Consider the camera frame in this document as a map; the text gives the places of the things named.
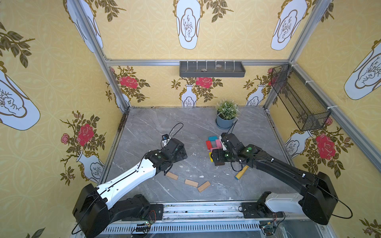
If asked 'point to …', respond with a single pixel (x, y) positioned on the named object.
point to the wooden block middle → (191, 183)
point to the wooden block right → (204, 187)
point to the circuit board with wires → (143, 227)
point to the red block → (209, 145)
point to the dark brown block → (220, 163)
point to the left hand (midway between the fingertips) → (180, 153)
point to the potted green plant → (227, 111)
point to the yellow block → (210, 157)
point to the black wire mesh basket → (308, 110)
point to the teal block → (213, 138)
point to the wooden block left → (172, 176)
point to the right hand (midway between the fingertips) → (217, 157)
